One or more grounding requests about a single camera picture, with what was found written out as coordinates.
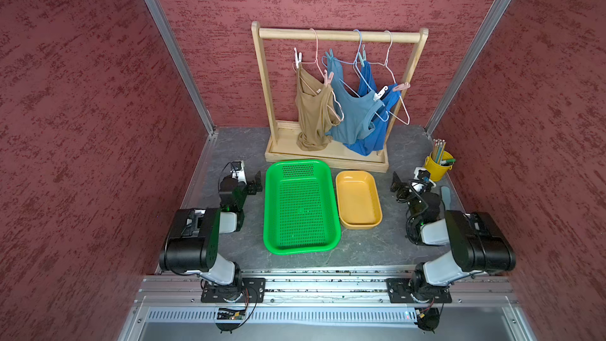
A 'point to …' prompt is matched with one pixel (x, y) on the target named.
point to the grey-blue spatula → (446, 195)
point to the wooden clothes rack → (281, 146)
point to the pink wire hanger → (312, 89)
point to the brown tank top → (318, 110)
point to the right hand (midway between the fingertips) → (404, 175)
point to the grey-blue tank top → (354, 109)
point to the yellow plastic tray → (359, 202)
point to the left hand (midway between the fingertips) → (248, 175)
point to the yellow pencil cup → (435, 171)
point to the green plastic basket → (301, 211)
